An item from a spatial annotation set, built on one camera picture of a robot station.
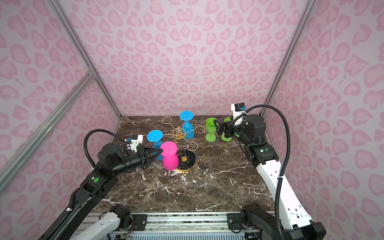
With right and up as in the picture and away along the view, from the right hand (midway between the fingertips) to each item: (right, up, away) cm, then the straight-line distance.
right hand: (223, 118), depth 68 cm
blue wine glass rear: (-17, -5, +16) cm, 24 cm away
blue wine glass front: (-31, -9, +3) cm, 33 cm away
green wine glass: (-3, -5, +29) cm, 30 cm away
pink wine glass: (-24, -20, +4) cm, 32 cm away
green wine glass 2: (+7, -11, +39) cm, 41 cm away
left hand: (-26, -13, -6) cm, 30 cm away
